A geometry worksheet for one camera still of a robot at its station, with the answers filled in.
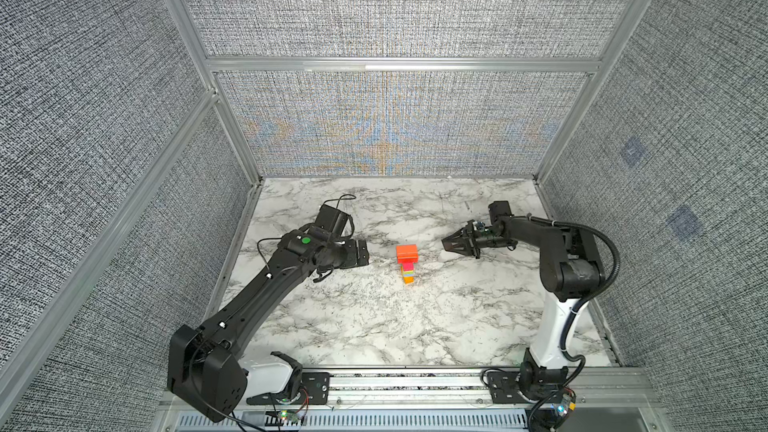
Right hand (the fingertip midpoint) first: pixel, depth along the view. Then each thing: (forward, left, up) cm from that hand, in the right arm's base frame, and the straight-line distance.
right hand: (446, 243), depth 94 cm
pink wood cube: (-8, +13, 0) cm, 15 cm away
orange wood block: (-10, +12, -5) cm, 17 cm away
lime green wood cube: (-10, +13, 0) cm, 16 cm away
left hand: (-11, +27, +10) cm, 31 cm away
